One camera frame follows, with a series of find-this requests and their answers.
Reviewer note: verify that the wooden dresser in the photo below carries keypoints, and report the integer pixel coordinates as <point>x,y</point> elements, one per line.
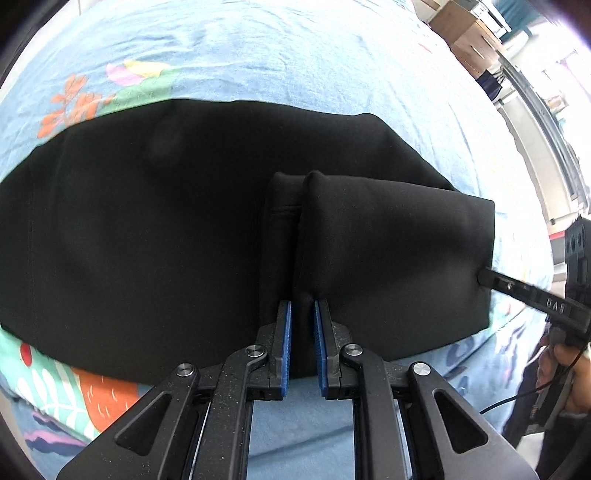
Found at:
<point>466,32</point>

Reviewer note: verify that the teal curtain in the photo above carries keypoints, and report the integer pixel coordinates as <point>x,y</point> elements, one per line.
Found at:
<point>519,11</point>

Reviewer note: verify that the black tote bag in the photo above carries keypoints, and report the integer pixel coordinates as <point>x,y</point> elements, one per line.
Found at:
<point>491,85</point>

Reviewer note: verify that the glass desk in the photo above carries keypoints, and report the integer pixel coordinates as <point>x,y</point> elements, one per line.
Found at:
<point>561,147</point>

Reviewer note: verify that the person's dark clothing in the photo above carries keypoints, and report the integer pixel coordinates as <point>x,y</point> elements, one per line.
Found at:
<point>531,457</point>

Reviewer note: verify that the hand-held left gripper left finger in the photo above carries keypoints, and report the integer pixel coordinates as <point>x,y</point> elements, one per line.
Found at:
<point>287,350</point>

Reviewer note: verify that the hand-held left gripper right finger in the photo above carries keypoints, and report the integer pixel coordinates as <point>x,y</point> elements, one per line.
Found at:
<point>319,350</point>

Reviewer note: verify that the black pants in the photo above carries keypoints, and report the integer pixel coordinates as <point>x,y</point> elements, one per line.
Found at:
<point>138,230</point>

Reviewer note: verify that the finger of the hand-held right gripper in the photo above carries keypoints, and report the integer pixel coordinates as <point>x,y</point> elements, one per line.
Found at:
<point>508,288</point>

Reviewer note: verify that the blue printed bed sheet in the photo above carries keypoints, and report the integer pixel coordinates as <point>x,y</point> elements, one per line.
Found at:
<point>277,55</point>

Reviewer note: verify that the person's right hand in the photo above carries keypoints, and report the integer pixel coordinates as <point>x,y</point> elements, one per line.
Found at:
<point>577,387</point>

